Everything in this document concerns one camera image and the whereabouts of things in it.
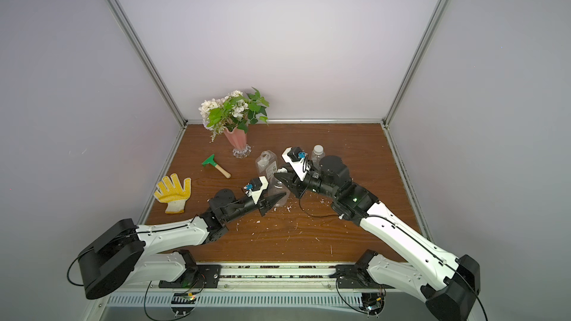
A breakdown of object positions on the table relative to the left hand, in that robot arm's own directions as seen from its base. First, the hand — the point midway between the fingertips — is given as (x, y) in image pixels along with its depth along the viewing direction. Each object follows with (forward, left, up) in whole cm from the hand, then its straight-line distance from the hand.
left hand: (282, 188), depth 72 cm
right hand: (+2, 0, +10) cm, 10 cm away
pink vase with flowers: (+29, +20, +7) cm, 36 cm away
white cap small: (+20, -14, -5) cm, 25 cm away
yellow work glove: (+6, +47, -20) cm, 52 cm away
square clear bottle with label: (+17, +8, -11) cm, 22 cm away
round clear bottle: (-2, +2, +5) cm, 6 cm away
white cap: (+1, 0, +10) cm, 10 cm away
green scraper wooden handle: (+23, +35, -17) cm, 45 cm away
